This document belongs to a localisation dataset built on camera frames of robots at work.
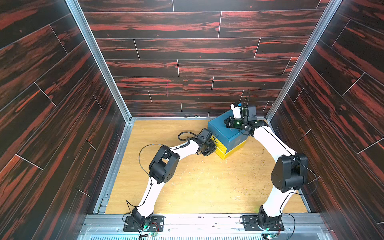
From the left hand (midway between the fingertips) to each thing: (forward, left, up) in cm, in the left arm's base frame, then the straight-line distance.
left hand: (219, 149), depth 97 cm
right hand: (+11, -4, +15) cm, 19 cm away
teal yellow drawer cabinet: (-6, -3, +16) cm, 17 cm away
